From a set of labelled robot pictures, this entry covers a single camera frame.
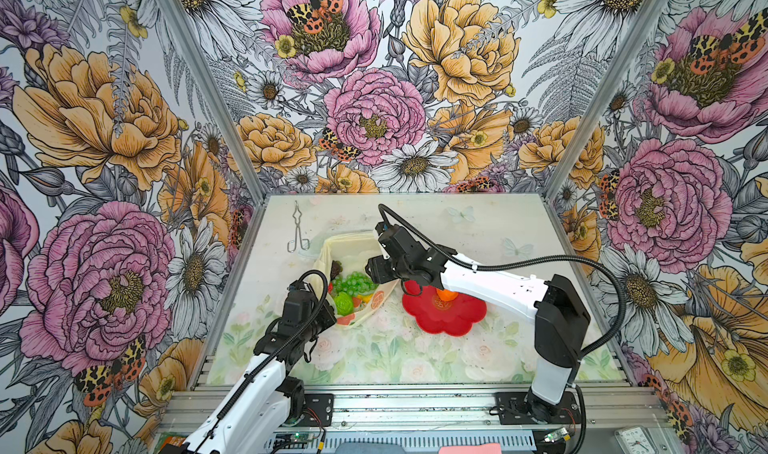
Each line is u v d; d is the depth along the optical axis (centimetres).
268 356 55
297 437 71
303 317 65
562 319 46
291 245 108
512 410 73
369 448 67
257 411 51
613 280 46
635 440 69
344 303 87
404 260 63
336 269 96
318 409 74
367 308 85
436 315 89
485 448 69
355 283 92
